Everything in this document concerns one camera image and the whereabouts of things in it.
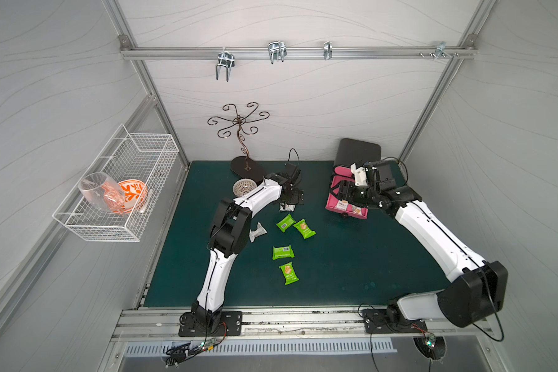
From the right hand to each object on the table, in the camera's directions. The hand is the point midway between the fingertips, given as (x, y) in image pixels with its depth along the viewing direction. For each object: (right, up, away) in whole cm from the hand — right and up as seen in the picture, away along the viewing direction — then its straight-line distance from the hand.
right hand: (337, 191), depth 80 cm
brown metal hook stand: (-38, +11, +35) cm, 53 cm away
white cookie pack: (-28, -17, +13) cm, 36 cm away
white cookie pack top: (-18, -7, +8) cm, 20 cm away
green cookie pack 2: (-10, -16, +14) cm, 24 cm away
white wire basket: (-68, +12, 0) cm, 69 cm away
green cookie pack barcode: (-19, -24, +8) cm, 32 cm away
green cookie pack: (-18, -14, +16) cm, 28 cm away
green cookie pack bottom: (-17, -31, +4) cm, 35 cm away
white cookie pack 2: (+6, -7, +18) cm, 20 cm away
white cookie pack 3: (+12, -8, +15) cm, 21 cm away
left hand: (-15, -4, +19) cm, 25 cm away
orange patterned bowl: (-63, -1, -13) cm, 64 cm away
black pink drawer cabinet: (+11, +17, +25) cm, 32 cm away
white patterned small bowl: (-38, +2, +28) cm, 47 cm away
